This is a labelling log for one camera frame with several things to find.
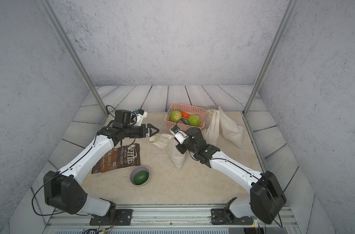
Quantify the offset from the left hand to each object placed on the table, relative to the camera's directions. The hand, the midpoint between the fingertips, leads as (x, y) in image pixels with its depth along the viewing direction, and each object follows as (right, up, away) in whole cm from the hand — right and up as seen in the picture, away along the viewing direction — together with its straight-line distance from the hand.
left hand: (157, 131), depth 78 cm
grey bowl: (-13, -23, +6) cm, 27 cm away
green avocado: (-10, -26, +4) cm, 28 cm away
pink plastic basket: (+18, +16, +40) cm, 47 cm away
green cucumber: (+16, +5, +34) cm, 38 cm away
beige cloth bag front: (+3, -5, +1) cm, 6 cm away
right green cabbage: (+22, +6, +28) cm, 36 cm away
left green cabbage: (+8, +9, +30) cm, 33 cm away
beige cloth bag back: (+44, 0, +17) cm, 47 cm away
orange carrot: (+16, +11, +40) cm, 44 cm away
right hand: (+10, -3, +1) cm, 11 cm away
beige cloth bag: (+31, -1, +9) cm, 32 cm away
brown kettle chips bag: (-26, -17, +13) cm, 34 cm away
